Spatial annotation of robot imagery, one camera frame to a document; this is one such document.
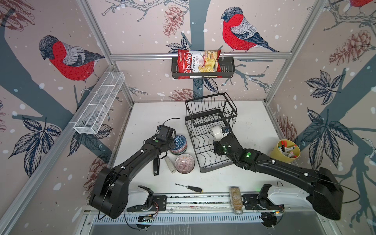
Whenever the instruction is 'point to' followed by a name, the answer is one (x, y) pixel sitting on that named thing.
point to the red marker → (285, 143)
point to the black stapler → (156, 167)
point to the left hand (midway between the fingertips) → (170, 143)
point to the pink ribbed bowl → (184, 163)
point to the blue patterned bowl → (180, 145)
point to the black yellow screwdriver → (196, 189)
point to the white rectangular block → (170, 164)
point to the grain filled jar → (236, 199)
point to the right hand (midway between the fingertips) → (216, 144)
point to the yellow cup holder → (285, 151)
